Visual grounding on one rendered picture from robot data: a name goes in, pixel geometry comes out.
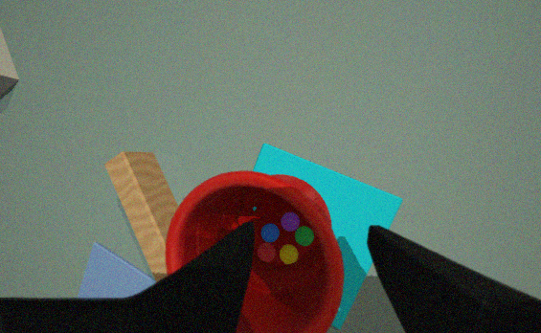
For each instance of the blue marble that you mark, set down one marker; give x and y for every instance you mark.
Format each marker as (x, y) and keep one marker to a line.
(270, 232)

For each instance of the red cup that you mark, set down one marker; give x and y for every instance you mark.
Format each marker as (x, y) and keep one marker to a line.
(300, 297)

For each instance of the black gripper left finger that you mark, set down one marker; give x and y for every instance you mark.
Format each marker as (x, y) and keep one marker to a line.
(203, 296)

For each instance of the purple marble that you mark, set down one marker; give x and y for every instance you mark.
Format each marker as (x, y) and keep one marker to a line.
(290, 221)

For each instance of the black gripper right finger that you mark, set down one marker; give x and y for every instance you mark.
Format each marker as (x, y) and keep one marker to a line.
(433, 294)

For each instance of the tan wooden bar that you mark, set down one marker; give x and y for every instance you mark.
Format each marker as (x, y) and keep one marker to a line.
(148, 203)

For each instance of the red marble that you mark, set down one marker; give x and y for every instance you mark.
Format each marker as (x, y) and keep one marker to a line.
(266, 252)

